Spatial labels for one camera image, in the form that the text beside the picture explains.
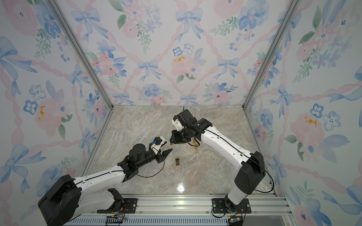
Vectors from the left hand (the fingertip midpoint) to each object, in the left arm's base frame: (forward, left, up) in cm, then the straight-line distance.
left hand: (169, 145), depth 79 cm
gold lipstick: (-6, -13, +13) cm, 19 cm away
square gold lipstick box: (-4, -4, -9) cm, 11 cm away
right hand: (+1, -2, +4) cm, 4 cm away
